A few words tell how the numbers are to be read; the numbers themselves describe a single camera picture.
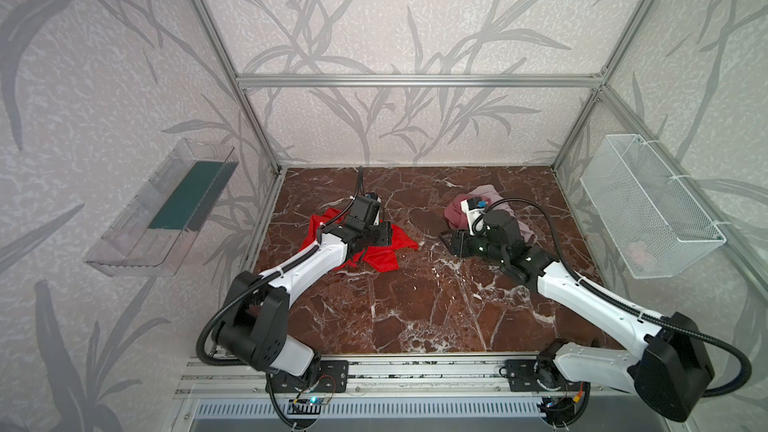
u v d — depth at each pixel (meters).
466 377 0.75
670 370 0.39
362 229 0.67
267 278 0.46
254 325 0.43
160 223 0.64
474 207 0.71
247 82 0.93
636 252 0.74
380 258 0.94
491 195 1.04
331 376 0.73
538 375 0.67
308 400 0.71
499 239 0.61
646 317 0.43
